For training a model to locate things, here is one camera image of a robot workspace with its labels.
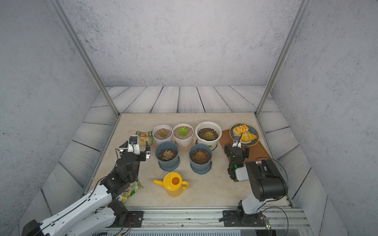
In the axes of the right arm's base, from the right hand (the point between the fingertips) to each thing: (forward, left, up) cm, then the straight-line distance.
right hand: (239, 142), depth 92 cm
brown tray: (-3, -12, -5) cm, 13 cm away
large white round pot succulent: (+5, +19, +3) cm, 20 cm away
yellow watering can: (-26, +38, +3) cm, 46 cm away
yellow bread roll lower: (+7, -7, -3) cm, 10 cm away
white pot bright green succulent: (+4, +35, +3) cm, 36 cm away
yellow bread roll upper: (+13, -3, -5) cm, 14 cm away
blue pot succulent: (-8, +44, 0) cm, 44 cm away
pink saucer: (+2, +32, -9) cm, 33 cm away
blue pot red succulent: (-10, +24, +2) cm, 26 cm away
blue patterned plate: (+17, -13, -7) cm, 22 cm away
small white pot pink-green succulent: (+5, +48, +4) cm, 49 cm away
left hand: (-10, +55, +15) cm, 58 cm away
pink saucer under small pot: (+2, +54, -5) cm, 54 cm away
